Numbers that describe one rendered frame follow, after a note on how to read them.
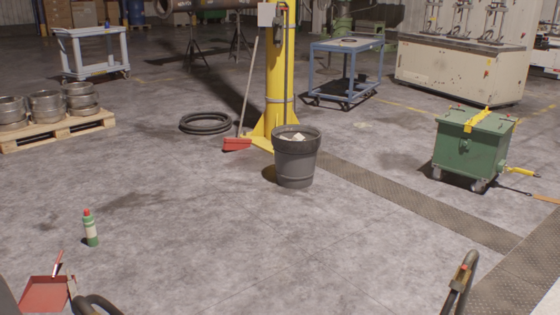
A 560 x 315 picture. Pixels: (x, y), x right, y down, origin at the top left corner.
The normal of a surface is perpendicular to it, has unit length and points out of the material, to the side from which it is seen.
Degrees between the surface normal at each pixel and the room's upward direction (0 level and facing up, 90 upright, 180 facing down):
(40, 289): 0
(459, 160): 90
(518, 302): 0
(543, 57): 90
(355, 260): 0
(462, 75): 91
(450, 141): 89
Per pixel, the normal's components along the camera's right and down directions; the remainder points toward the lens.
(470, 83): -0.87, 0.18
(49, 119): 0.47, 0.36
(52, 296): 0.02, -0.92
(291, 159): -0.20, 0.46
